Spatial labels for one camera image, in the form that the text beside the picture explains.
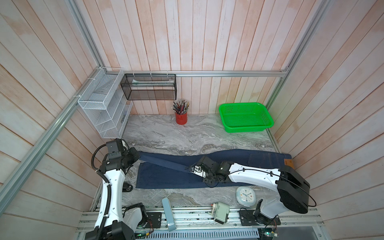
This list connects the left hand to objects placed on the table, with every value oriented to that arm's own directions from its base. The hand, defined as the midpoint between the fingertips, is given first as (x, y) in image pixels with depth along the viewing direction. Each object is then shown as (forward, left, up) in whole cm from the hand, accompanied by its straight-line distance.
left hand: (137, 156), depth 79 cm
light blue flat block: (-27, -18, -12) cm, 35 cm away
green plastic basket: (+44, -72, -15) cm, 86 cm away
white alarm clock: (-17, -58, -13) cm, 62 cm away
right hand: (-4, -37, -12) cm, 39 cm away
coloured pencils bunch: (+40, -22, 0) cm, 46 cm away
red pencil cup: (+37, -22, -10) cm, 44 cm away
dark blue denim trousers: (-2, -8, -14) cm, 17 cm away
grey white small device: (-25, -44, -11) cm, 51 cm away
